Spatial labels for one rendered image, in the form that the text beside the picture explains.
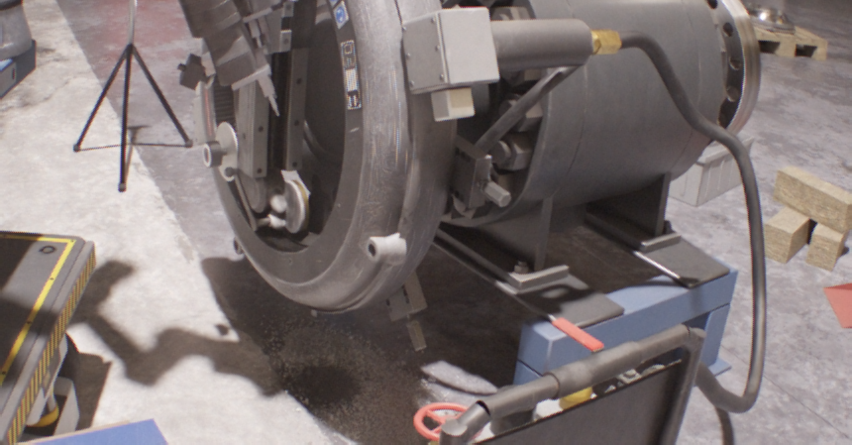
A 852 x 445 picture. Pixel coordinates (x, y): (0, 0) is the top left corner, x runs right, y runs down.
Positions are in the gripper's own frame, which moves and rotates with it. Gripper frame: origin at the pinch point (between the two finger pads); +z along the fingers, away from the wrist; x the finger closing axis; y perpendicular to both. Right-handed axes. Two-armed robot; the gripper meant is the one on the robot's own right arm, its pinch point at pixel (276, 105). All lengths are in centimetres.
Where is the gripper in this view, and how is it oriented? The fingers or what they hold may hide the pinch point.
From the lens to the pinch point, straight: 114.8
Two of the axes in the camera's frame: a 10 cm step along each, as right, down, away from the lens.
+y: -9.3, 3.6, -0.4
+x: 2.3, 5.0, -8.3
